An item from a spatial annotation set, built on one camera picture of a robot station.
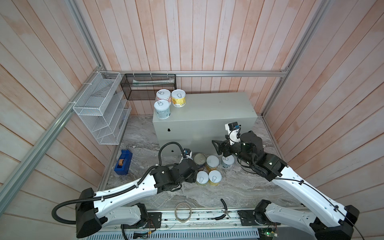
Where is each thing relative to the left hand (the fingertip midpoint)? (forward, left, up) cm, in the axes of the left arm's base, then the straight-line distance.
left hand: (190, 172), depth 74 cm
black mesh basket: (+60, +33, +9) cm, 69 cm away
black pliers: (-15, -19, -15) cm, 29 cm away
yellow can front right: (+1, -14, -10) cm, 17 cm away
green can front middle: (+1, -7, -10) cm, 12 cm away
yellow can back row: (+10, -13, -8) cm, 18 cm away
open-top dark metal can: (+9, -6, -5) cm, 12 cm away
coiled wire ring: (-19, +4, -15) cm, 25 cm away
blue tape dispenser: (+8, +39, -9) cm, 41 cm away
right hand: (+11, -14, +14) cm, 22 cm away
